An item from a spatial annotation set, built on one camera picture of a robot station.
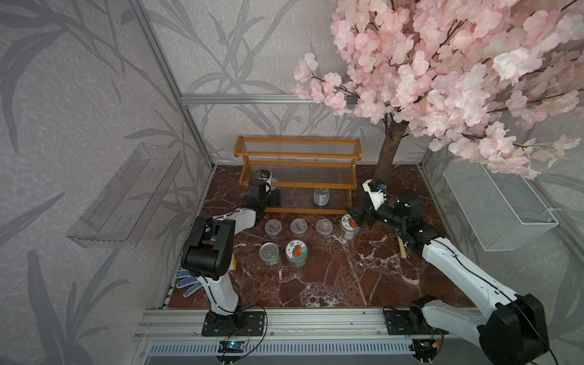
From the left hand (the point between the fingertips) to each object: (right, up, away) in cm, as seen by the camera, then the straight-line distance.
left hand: (272, 188), depth 98 cm
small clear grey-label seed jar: (+12, -15, -8) cm, 21 cm away
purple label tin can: (+21, -3, 0) cm, 21 cm away
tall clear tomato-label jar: (+11, -23, -17) cm, 31 cm away
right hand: (+32, -3, -20) cm, 38 cm away
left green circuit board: (-9, -49, -28) cm, 57 cm away
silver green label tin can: (+1, -24, -14) cm, 28 cm away
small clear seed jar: (+1, -16, -7) cm, 17 cm away
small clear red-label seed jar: (+22, -16, -7) cm, 28 cm away
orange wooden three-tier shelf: (+20, +7, +23) cm, 31 cm away
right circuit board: (+53, -51, -26) cm, 79 cm away
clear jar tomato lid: (+32, -15, -10) cm, 36 cm away
